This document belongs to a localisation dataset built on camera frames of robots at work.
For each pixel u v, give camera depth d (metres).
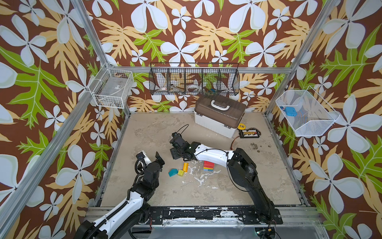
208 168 0.87
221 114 0.94
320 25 0.73
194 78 0.98
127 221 0.52
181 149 0.72
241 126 1.10
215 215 0.75
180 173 0.86
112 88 0.87
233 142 1.02
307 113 0.82
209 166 0.86
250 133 1.07
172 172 0.86
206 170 0.89
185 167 0.91
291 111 0.86
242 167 0.55
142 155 0.71
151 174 0.61
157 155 0.79
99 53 0.84
